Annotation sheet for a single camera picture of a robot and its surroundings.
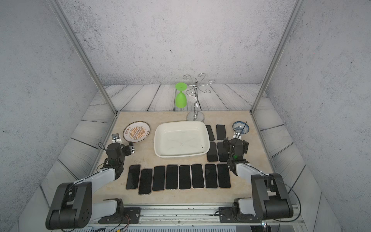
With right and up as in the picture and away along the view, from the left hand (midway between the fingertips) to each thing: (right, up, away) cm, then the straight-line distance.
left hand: (125, 142), depth 90 cm
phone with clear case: (+21, -21, -3) cm, 30 cm away
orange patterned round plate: (0, +6, +18) cm, 19 cm away
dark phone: (+55, -9, +6) cm, 56 cm away
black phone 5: (+60, -20, -3) cm, 63 cm away
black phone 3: (+44, -18, -4) cm, 48 cm away
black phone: (+55, +5, +17) cm, 58 cm away
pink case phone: (+63, +5, +18) cm, 66 cm away
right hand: (+69, +2, 0) cm, 69 cm away
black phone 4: (+52, -20, -4) cm, 56 cm away
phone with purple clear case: (+7, -22, -5) cm, 23 cm away
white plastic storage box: (+29, 0, +15) cm, 33 cm away
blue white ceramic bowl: (+77, +9, +18) cm, 80 cm away
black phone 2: (+14, -22, -6) cm, 27 cm away
